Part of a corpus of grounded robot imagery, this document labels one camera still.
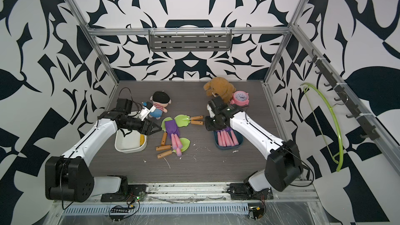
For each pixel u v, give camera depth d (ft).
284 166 1.36
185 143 2.93
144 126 2.30
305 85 2.59
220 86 3.08
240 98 3.55
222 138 2.93
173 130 3.08
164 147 2.83
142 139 2.90
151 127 2.35
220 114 1.98
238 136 2.96
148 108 2.42
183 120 3.19
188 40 3.14
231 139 2.92
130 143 2.86
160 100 3.33
